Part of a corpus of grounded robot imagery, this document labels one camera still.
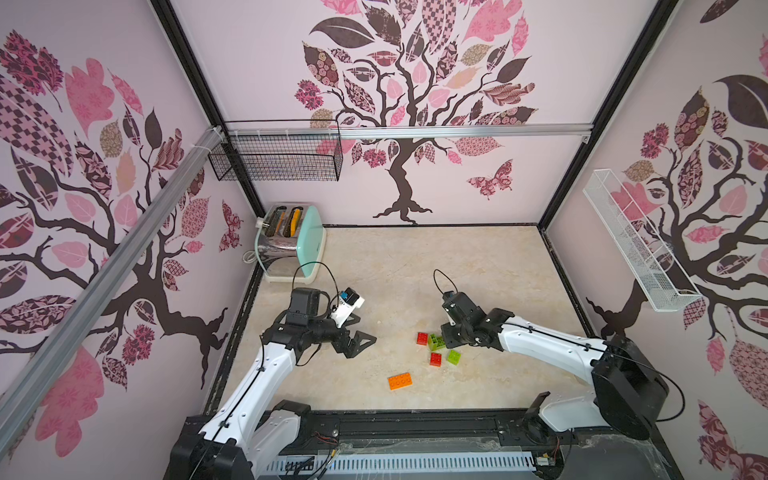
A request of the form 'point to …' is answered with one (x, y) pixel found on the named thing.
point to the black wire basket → (277, 159)
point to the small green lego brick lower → (454, 357)
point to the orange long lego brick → (400, 381)
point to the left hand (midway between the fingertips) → (361, 335)
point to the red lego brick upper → (422, 338)
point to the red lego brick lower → (436, 360)
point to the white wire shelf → (635, 244)
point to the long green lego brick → (436, 342)
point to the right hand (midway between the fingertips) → (449, 336)
